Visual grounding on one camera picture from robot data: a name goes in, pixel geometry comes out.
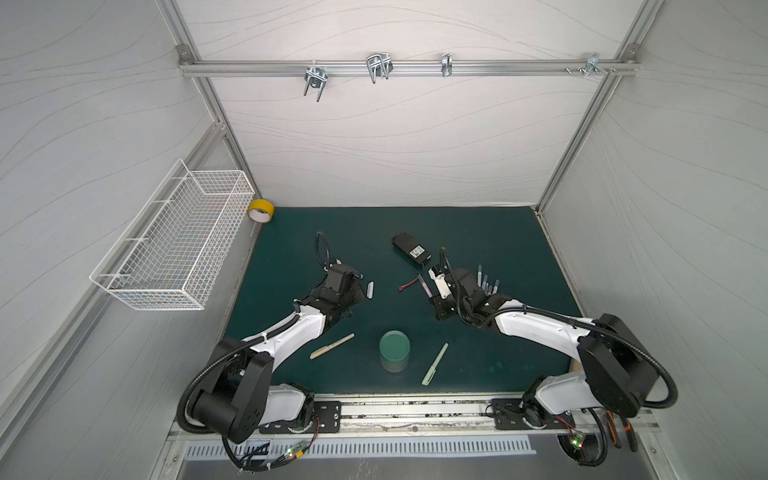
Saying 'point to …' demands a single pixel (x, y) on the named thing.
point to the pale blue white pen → (495, 288)
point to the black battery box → (412, 247)
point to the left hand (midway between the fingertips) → (363, 282)
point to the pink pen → (425, 287)
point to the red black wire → (400, 288)
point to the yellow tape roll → (261, 210)
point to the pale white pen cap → (370, 289)
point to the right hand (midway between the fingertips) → (437, 290)
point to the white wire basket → (171, 254)
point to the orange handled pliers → (629, 430)
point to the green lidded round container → (394, 351)
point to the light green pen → (434, 365)
